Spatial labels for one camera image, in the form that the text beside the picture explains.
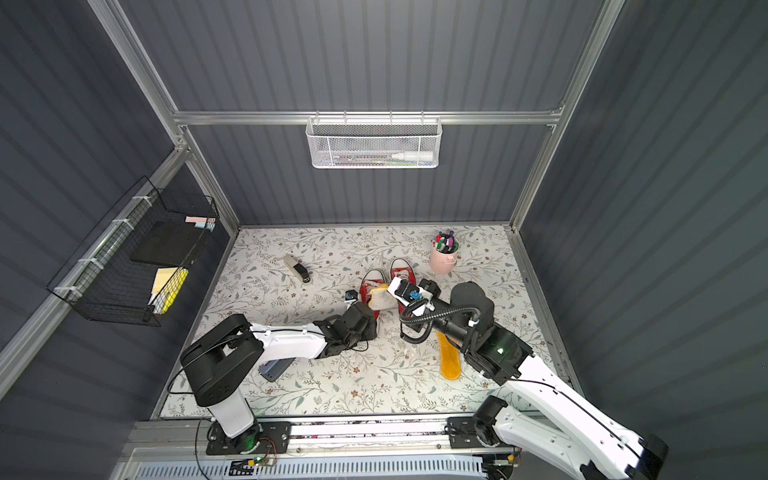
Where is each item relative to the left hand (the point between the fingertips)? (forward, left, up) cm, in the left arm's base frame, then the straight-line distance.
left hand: (372, 323), depth 91 cm
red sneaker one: (+15, +1, +2) cm, 16 cm away
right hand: (-7, -7, +32) cm, 33 cm away
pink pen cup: (+21, -24, +4) cm, 32 cm away
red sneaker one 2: (+20, -10, +2) cm, 22 cm away
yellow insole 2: (-6, -4, +25) cm, 26 cm away
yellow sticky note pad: (-7, +42, +32) cm, 53 cm away
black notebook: (+10, +52, +27) cm, 59 cm away
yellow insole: (-11, -23, 0) cm, 25 cm away
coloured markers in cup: (+24, -24, +10) cm, 36 cm away
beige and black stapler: (+20, +27, +2) cm, 34 cm away
